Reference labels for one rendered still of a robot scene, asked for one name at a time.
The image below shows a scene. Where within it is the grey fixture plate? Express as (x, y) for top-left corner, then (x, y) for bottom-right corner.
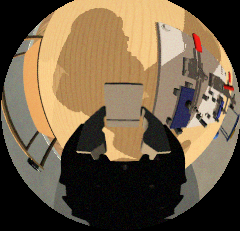
(152, 22), (226, 130)

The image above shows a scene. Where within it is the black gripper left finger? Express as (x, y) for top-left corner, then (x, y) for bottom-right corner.
(59, 106), (107, 185)

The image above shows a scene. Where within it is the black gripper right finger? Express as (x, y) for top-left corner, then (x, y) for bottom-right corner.
(140, 106), (187, 185)

